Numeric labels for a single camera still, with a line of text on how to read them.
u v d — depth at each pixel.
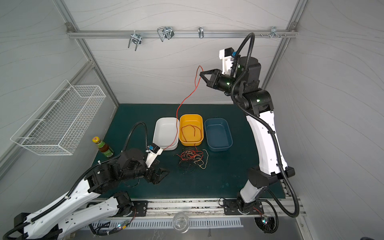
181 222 0.64
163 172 0.58
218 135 1.01
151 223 0.70
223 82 0.49
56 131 0.66
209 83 0.53
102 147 0.82
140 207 0.74
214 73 0.48
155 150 0.59
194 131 1.04
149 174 0.58
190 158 0.88
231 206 0.73
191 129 1.06
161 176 0.58
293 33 0.79
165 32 0.77
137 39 0.80
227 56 0.49
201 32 0.78
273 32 0.77
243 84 0.42
